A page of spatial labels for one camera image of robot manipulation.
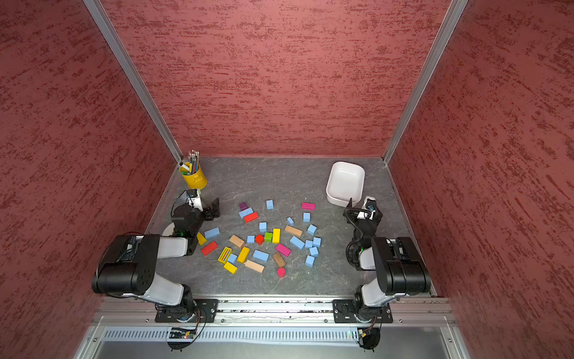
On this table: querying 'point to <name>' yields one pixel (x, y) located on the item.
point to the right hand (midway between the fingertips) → (360, 203)
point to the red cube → (259, 239)
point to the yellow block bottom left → (230, 268)
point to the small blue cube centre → (290, 221)
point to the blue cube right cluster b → (317, 241)
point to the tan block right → (298, 232)
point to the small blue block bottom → (232, 258)
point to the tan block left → (237, 241)
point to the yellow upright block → (276, 235)
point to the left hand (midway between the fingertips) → (208, 202)
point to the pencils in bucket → (192, 166)
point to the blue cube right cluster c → (314, 250)
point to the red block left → (209, 248)
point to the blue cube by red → (250, 238)
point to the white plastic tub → (345, 183)
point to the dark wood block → (279, 259)
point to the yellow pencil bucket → (193, 175)
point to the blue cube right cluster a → (309, 244)
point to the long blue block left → (212, 232)
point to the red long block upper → (251, 217)
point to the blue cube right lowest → (309, 261)
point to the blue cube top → (270, 204)
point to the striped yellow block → (226, 253)
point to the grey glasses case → (192, 193)
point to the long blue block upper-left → (245, 212)
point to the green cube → (268, 237)
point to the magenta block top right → (309, 206)
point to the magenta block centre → (283, 249)
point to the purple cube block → (243, 206)
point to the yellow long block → (243, 254)
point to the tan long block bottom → (254, 265)
